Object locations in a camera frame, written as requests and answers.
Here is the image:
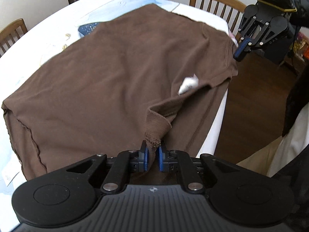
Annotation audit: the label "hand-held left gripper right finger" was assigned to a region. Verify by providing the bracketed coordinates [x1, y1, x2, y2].
[157, 141, 242, 195]

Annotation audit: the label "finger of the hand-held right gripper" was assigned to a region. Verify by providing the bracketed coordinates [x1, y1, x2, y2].
[234, 17, 256, 62]
[249, 23, 276, 52]

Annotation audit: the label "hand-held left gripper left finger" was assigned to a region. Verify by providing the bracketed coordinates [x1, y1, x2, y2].
[66, 140, 149, 195]

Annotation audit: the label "brown T-shirt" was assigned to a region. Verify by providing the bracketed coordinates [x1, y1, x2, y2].
[1, 3, 239, 185]

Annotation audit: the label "person's right forearm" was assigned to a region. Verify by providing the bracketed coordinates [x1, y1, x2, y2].
[287, 0, 309, 27]

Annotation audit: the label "pink garment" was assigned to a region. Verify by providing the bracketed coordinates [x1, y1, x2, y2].
[227, 28, 238, 46]

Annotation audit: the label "person's dark top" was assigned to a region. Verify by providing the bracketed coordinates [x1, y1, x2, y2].
[281, 65, 309, 137]

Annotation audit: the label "person's beige pants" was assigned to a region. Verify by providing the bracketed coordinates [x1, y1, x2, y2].
[235, 105, 309, 178]

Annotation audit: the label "blue white printed tablecloth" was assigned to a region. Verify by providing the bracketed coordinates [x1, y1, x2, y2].
[0, 0, 230, 232]

